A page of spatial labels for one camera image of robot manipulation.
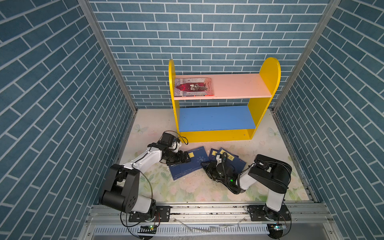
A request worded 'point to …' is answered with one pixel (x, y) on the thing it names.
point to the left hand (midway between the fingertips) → (185, 160)
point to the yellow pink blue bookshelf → (221, 107)
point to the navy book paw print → (197, 156)
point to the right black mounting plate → (256, 214)
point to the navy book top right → (238, 164)
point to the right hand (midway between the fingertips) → (199, 164)
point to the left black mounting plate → (162, 214)
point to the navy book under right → (212, 155)
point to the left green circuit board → (149, 229)
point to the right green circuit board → (279, 227)
